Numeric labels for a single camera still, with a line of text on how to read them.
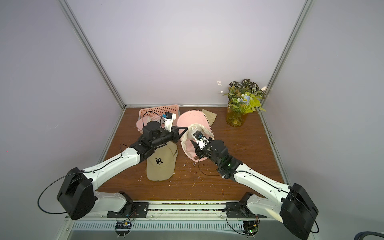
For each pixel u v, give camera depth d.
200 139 0.63
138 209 0.73
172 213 0.73
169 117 0.68
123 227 0.72
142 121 0.59
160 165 0.84
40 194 0.39
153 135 0.60
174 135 0.67
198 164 0.90
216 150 0.56
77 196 0.40
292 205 0.39
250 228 0.70
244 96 0.92
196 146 0.67
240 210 0.64
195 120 0.74
